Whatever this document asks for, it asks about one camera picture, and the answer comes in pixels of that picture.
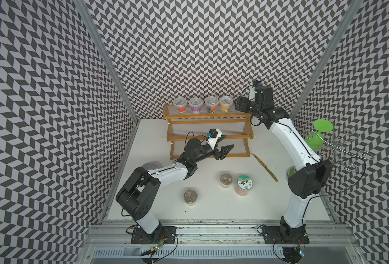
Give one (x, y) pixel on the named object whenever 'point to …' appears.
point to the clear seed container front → (190, 197)
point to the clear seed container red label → (180, 104)
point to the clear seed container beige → (226, 180)
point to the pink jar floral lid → (243, 185)
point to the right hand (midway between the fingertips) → (241, 103)
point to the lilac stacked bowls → (152, 165)
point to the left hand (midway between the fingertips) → (229, 141)
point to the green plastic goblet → (315, 141)
